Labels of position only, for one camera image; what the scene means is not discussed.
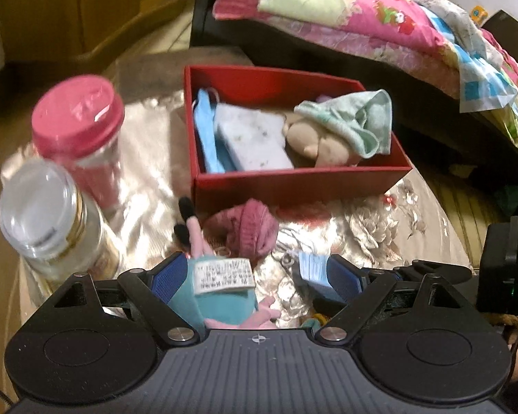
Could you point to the rainbow striped sock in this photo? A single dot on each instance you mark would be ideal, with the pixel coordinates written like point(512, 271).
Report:
point(322, 312)

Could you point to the pink floral quilt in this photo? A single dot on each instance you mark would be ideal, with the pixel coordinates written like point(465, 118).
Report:
point(379, 30)

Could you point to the pink lidded plastic jar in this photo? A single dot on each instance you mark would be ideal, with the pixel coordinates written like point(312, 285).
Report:
point(76, 123)

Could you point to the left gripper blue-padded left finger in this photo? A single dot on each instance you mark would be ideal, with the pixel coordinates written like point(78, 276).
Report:
point(150, 291)

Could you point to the yellow toy box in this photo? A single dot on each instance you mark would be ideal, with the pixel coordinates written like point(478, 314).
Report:
point(478, 15)

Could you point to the bed with dark frame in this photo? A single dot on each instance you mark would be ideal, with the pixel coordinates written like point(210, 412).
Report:
point(454, 99)

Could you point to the blue surgical face mask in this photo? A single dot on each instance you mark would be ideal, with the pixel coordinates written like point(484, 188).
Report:
point(216, 157)

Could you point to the wooden cabinet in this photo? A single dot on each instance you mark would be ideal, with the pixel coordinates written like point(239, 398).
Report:
point(78, 34)

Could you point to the mint green towel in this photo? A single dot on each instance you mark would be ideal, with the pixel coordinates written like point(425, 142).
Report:
point(362, 119)

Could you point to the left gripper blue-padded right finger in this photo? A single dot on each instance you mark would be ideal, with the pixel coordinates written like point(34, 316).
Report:
point(363, 291)

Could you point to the blue checkered blanket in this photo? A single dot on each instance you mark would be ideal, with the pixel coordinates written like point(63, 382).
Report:
point(452, 37)

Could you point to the purple cloth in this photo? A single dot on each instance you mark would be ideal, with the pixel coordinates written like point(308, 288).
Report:
point(323, 99)

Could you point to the beige floral tablecloth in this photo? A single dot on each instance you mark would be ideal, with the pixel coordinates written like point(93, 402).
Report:
point(381, 231)

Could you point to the cream teddy bear plush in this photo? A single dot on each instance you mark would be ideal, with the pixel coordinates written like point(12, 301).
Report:
point(312, 141)

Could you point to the clear lidded glass jar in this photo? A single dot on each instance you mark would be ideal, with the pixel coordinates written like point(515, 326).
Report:
point(55, 227)

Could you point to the white sponge block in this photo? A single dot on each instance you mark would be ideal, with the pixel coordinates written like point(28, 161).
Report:
point(254, 138)

